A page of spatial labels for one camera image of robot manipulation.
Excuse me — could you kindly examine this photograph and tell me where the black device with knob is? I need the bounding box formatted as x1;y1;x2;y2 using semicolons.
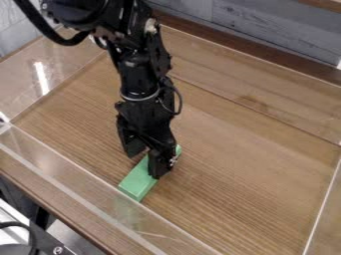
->
28;228;78;255

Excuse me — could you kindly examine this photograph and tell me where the clear acrylic enclosure wall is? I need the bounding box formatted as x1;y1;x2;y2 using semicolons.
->
0;23;341;255

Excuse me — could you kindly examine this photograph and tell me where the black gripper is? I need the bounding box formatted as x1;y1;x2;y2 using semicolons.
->
114;85;178;180

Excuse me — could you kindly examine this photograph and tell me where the green rectangular block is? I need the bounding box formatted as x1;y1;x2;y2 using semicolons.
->
118;143;182;203

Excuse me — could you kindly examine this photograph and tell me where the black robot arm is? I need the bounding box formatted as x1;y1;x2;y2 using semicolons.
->
14;0;182;178

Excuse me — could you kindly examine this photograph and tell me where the black cable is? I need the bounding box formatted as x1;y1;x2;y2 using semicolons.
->
0;221;39;255

